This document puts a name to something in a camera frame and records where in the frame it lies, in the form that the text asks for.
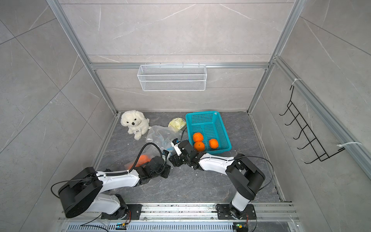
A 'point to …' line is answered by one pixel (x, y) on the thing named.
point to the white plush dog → (137, 123)
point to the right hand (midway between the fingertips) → (174, 157)
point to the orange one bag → (199, 146)
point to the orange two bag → (197, 137)
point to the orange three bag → (213, 143)
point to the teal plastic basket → (210, 125)
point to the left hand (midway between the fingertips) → (171, 164)
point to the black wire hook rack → (318, 149)
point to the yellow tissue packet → (177, 123)
